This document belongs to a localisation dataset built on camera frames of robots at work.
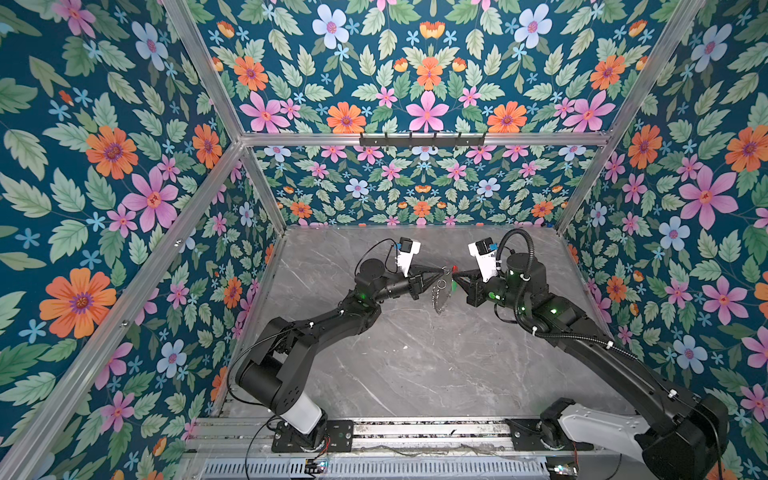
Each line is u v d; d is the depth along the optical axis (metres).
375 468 0.70
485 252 0.62
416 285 0.69
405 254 0.70
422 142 0.93
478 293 0.63
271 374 0.45
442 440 0.74
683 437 0.37
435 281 0.75
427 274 0.73
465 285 0.70
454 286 0.73
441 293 0.75
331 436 0.74
